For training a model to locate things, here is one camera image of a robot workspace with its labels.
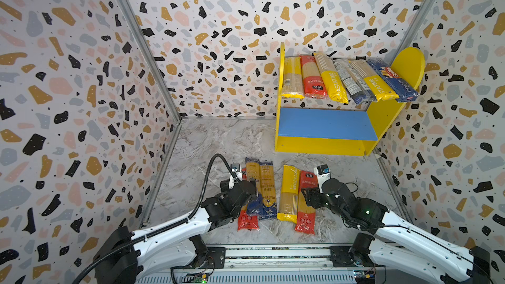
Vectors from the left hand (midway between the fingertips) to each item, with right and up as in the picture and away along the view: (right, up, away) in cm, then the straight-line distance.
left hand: (246, 178), depth 80 cm
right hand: (+24, -2, -4) cm, 24 cm away
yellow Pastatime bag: (+18, -12, +4) cm, 22 cm away
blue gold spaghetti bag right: (+10, -14, +4) cm, 17 cm away
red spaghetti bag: (+24, -18, 0) cm, 30 cm away
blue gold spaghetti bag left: (+2, +1, +14) cm, 14 cm away
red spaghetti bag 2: (0, -18, 0) cm, 18 cm away
